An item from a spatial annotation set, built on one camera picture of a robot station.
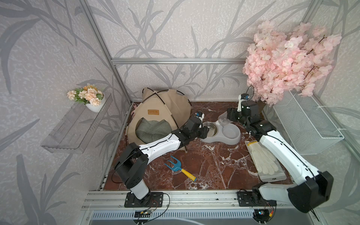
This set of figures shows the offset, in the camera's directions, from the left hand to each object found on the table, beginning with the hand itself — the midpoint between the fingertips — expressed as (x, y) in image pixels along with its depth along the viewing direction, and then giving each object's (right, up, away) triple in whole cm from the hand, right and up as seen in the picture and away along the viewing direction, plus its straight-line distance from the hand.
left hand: (206, 128), depth 84 cm
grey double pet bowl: (+18, -6, +14) cm, 23 cm away
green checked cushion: (-40, -4, +15) cm, 43 cm away
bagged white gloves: (+38, -24, 0) cm, 45 cm away
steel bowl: (+7, -2, +15) cm, 17 cm away
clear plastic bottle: (+10, +5, 0) cm, 11 cm away
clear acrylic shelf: (-67, 0, -16) cm, 69 cm away
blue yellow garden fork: (-18, -24, +1) cm, 30 cm away
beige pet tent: (-21, +14, +4) cm, 26 cm away
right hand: (+14, +12, -5) cm, 19 cm away
